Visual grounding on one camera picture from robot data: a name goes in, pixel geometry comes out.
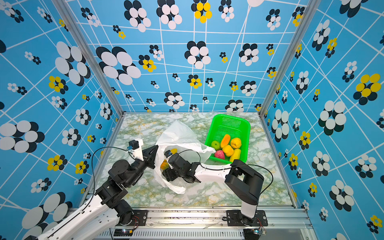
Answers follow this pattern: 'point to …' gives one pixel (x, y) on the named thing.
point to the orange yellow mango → (236, 155)
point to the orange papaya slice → (225, 140)
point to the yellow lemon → (236, 143)
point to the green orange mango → (165, 165)
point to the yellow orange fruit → (228, 150)
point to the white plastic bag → (177, 139)
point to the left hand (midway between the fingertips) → (158, 146)
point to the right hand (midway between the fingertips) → (168, 170)
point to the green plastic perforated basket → (212, 157)
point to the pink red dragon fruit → (220, 154)
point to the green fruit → (215, 144)
